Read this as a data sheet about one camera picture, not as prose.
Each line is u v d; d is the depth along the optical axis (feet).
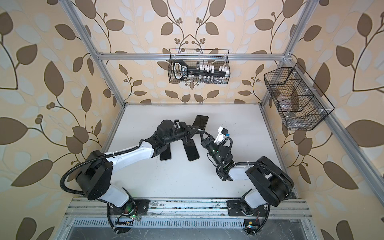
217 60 3.00
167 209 2.47
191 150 3.16
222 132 2.42
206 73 2.72
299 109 2.44
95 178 1.44
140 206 2.43
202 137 2.55
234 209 2.40
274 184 1.46
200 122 2.76
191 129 2.49
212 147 2.37
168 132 2.13
